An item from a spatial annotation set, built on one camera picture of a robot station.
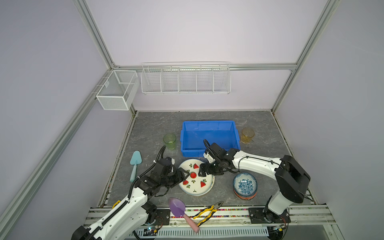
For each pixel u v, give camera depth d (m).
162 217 0.74
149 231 0.72
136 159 0.94
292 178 0.45
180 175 0.71
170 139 1.00
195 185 0.80
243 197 0.72
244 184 0.77
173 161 0.78
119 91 1.02
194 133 1.06
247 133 1.05
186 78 0.99
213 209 0.75
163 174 0.63
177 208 0.77
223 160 0.64
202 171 0.76
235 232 0.71
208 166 0.75
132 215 0.59
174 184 0.71
